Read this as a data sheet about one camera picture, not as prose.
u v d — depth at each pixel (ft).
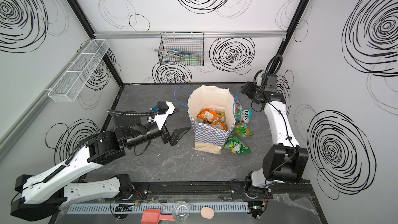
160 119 1.52
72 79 2.45
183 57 2.83
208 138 2.48
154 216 2.20
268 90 2.00
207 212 2.19
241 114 3.20
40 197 1.27
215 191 2.47
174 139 1.58
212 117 3.09
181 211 2.27
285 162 1.26
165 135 1.55
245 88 2.43
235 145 2.81
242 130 2.90
